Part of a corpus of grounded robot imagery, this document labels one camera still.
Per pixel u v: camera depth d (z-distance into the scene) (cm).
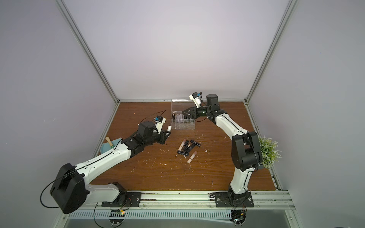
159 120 71
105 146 94
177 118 103
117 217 71
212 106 71
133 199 73
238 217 70
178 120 103
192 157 87
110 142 95
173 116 101
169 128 81
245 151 48
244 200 67
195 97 78
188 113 78
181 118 103
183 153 88
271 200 74
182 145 92
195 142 93
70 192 40
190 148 91
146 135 63
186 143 93
